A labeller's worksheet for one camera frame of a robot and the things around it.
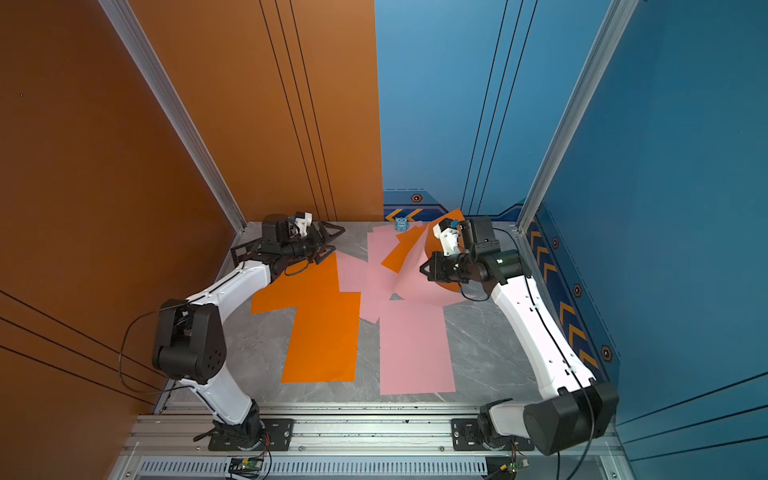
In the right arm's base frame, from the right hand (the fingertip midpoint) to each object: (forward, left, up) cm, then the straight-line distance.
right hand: (422, 267), depth 74 cm
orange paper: (+29, +5, -29) cm, 41 cm away
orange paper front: (-7, +28, -25) cm, 39 cm away
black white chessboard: (+25, +62, -22) cm, 71 cm away
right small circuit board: (-38, -21, -28) cm, 51 cm away
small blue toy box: (+41, +5, -25) cm, 49 cm away
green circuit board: (-38, +43, -29) cm, 64 cm away
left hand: (+15, +23, -4) cm, 28 cm away
